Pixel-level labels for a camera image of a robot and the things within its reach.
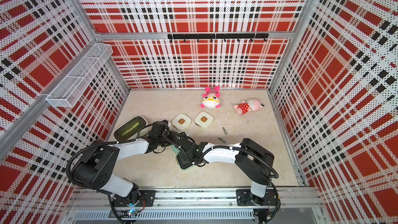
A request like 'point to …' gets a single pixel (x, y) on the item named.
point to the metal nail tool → (224, 130)
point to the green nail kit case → (183, 162)
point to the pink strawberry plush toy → (244, 107)
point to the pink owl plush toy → (211, 98)
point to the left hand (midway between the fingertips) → (181, 137)
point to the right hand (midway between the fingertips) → (187, 153)
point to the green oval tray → (130, 129)
